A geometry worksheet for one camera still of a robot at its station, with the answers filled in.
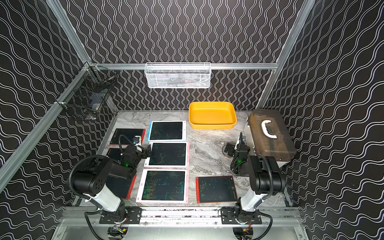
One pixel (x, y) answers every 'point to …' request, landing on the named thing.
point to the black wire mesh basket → (87, 94)
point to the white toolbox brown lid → (267, 134)
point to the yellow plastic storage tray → (212, 115)
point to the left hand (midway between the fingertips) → (141, 142)
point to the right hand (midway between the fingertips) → (236, 143)
